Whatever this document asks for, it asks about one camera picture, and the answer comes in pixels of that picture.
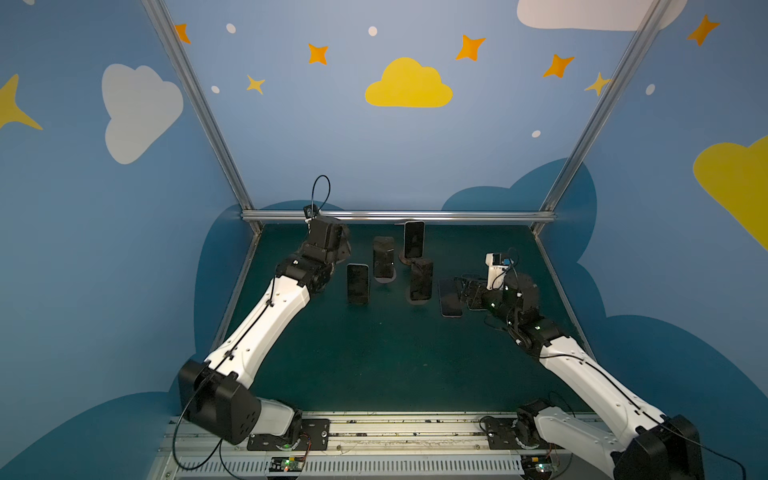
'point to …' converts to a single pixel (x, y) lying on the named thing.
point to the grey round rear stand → (385, 280)
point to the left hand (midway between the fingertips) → (337, 237)
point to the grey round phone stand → (418, 302)
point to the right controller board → (537, 466)
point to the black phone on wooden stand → (414, 239)
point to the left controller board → (286, 464)
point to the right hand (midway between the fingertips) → (469, 276)
